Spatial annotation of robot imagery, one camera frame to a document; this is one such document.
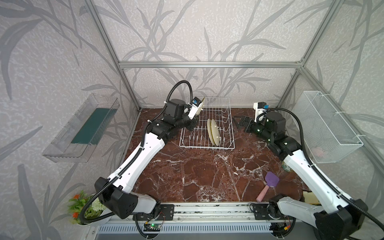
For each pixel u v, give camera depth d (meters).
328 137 0.60
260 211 0.74
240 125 0.63
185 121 0.61
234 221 0.72
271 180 0.83
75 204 0.63
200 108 0.74
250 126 0.63
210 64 0.95
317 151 0.73
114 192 0.38
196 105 0.61
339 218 0.36
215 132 0.93
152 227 0.72
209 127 0.89
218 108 1.16
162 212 0.73
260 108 0.63
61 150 0.59
